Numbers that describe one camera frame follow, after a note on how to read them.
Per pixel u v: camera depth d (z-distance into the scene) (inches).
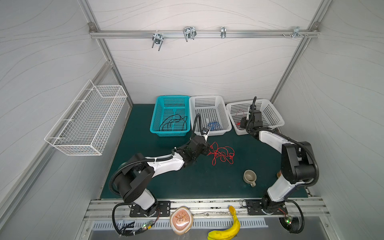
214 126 42.2
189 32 30.1
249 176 32.8
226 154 35.1
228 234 24.3
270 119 42.4
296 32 30.2
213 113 45.2
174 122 42.2
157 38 31.2
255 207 29.0
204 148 30.1
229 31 30.1
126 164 17.2
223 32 30.7
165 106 46.6
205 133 29.4
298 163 18.8
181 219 26.9
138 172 19.4
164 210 28.9
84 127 26.6
